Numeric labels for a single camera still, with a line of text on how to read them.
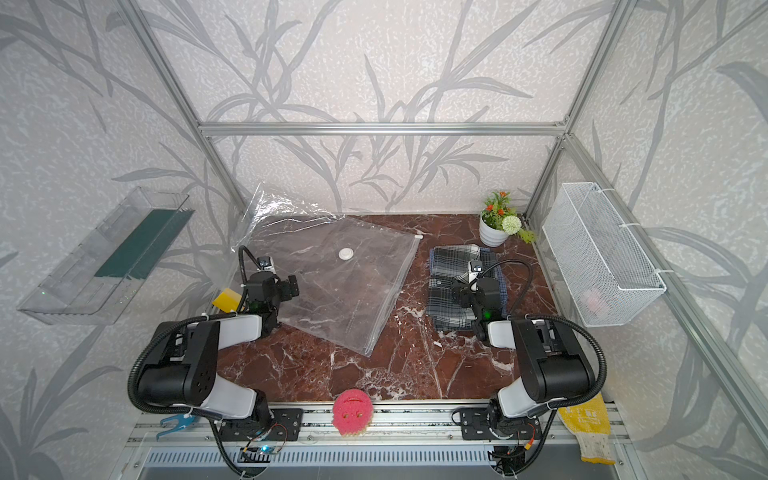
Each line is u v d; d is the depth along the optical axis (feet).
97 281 2.10
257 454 2.37
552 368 1.45
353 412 2.38
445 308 2.97
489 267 2.59
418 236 3.68
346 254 3.54
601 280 2.00
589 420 2.43
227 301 3.16
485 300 2.39
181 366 1.46
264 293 2.36
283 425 2.40
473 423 2.42
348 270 3.39
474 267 2.71
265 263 2.69
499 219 3.32
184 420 2.41
